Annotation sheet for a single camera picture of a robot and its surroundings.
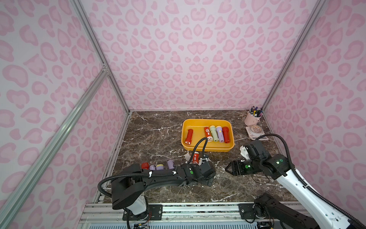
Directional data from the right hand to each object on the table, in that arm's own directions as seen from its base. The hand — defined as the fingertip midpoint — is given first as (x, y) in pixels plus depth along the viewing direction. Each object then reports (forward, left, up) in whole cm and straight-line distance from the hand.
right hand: (230, 169), depth 72 cm
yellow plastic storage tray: (+37, +19, -17) cm, 44 cm away
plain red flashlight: (+28, +22, -13) cm, 38 cm away
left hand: (0, +11, -10) cm, 15 cm away
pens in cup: (+43, -25, -4) cm, 49 cm away
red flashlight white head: (+30, +8, -12) cm, 33 cm away
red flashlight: (+7, +49, -13) cm, 51 cm away
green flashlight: (+30, +4, -13) cm, 33 cm away
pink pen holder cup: (+41, -23, -11) cm, 48 cm away
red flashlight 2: (+31, -5, -14) cm, 34 cm away
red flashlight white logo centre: (+12, +17, -12) cm, 24 cm away
